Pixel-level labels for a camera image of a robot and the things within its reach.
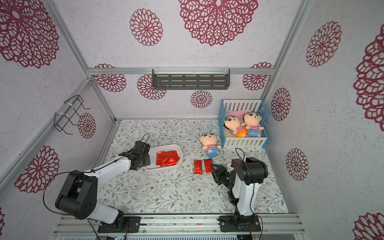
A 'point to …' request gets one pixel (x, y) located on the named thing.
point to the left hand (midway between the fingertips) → (144, 161)
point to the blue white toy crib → (227, 139)
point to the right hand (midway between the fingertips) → (212, 169)
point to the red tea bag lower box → (167, 161)
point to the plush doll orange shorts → (233, 123)
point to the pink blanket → (239, 113)
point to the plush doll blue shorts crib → (252, 120)
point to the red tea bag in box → (168, 153)
